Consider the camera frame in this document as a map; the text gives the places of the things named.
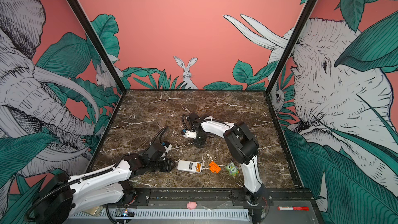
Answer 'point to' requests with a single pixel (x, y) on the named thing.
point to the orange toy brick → (214, 168)
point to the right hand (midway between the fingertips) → (197, 140)
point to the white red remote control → (190, 166)
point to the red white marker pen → (297, 208)
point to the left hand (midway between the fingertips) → (175, 163)
